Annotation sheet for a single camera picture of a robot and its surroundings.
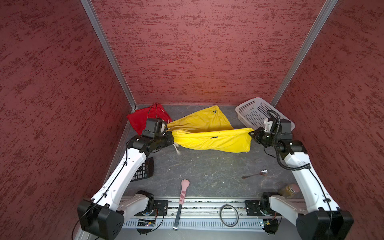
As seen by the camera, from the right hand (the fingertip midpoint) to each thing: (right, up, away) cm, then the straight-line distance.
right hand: (247, 135), depth 77 cm
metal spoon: (+12, -23, +7) cm, 27 cm away
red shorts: (-69, +10, +29) cm, 76 cm away
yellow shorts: (-17, +2, +27) cm, 32 cm away
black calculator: (-57, -22, +7) cm, 61 cm away
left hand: (-40, -3, 0) cm, 40 cm away
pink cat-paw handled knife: (-34, -27, +4) cm, 43 cm away
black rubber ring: (-15, -39, -6) cm, 43 cm away
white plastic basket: (+18, +13, +39) cm, 45 cm away
